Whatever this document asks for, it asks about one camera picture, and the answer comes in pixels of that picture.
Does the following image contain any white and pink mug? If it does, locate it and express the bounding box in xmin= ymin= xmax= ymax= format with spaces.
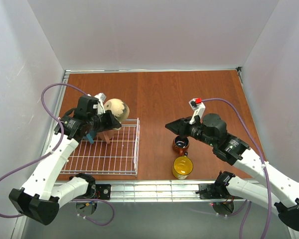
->
xmin=97 ymin=129 xmax=114 ymax=144

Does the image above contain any brown mug black interior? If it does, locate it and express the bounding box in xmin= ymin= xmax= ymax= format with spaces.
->
xmin=172 ymin=136 xmax=189 ymax=156

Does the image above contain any beige ceramic mug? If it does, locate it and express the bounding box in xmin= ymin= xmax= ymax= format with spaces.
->
xmin=103 ymin=99 xmax=130 ymax=123

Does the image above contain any blue floral mug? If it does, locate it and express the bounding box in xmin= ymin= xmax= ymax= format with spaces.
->
xmin=83 ymin=131 xmax=96 ymax=144

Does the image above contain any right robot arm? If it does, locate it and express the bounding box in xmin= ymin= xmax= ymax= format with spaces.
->
xmin=165 ymin=114 xmax=299 ymax=232

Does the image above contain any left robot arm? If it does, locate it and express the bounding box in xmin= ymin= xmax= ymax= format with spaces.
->
xmin=9 ymin=93 xmax=121 ymax=225

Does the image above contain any yellow enamel mug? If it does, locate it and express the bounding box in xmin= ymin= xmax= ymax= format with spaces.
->
xmin=172 ymin=151 xmax=193 ymax=180

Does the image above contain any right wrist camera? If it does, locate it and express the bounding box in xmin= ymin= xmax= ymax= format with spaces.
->
xmin=189 ymin=98 xmax=205 ymax=125

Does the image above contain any white wire dish rack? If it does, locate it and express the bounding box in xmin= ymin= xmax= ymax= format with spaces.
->
xmin=60 ymin=118 xmax=140 ymax=176

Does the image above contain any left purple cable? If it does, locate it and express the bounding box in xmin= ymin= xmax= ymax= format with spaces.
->
xmin=0 ymin=83 xmax=115 ymax=227

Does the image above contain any purple cable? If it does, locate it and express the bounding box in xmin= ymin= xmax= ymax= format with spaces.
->
xmin=0 ymin=83 xmax=115 ymax=227
xmin=201 ymin=97 xmax=274 ymax=239

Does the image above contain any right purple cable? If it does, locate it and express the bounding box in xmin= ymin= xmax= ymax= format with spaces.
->
xmin=201 ymin=97 xmax=274 ymax=239

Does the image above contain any aluminium frame rail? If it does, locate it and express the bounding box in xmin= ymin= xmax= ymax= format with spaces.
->
xmin=12 ymin=67 xmax=299 ymax=239

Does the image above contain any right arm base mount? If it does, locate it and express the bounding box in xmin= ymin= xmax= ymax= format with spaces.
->
xmin=195 ymin=183 xmax=234 ymax=199

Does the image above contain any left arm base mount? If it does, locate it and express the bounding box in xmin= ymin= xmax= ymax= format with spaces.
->
xmin=90 ymin=184 xmax=112 ymax=200

